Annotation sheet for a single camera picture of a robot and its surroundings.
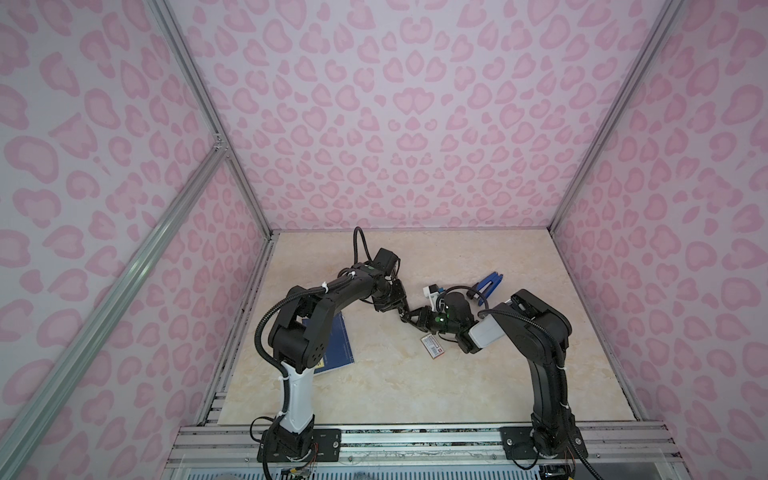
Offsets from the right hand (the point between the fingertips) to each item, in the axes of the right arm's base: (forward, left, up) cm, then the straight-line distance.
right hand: (406, 316), depth 92 cm
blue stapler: (+13, -27, -1) cm, 30 cm away
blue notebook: (-10, +20, -4) cm, 23 cm away
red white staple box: (-9, -8, -2) cm, 12 cm away
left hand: (+5, 0, +2) cm, 6 cm away
